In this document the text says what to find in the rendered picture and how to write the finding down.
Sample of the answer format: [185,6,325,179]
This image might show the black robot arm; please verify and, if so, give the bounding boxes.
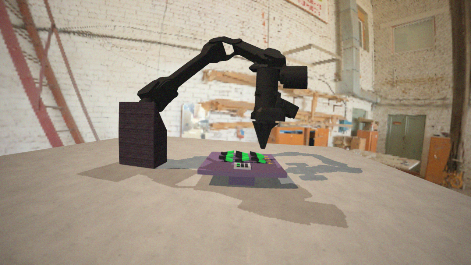
[137,36,308,119]

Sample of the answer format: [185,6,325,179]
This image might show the purple switch panel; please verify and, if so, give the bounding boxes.
[197,151,287,186]

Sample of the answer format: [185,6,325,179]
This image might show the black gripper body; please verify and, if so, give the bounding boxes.
[251,86,286,123]

